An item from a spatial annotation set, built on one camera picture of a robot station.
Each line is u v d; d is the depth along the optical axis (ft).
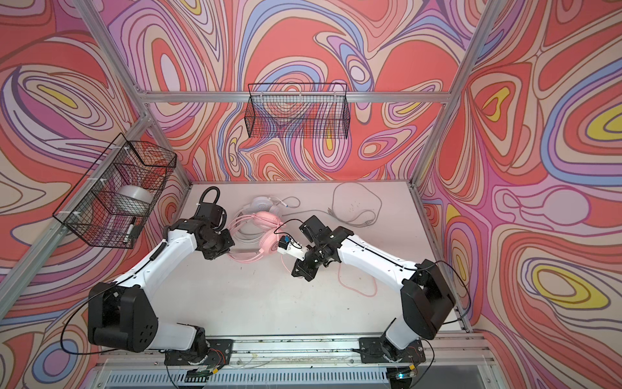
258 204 3.42
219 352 2.39
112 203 2.40
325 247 1.92
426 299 1.39
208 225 2.10
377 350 2.41
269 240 2.57
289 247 2.29
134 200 2.30
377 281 2.89
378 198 3.77
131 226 2.41
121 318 1.36
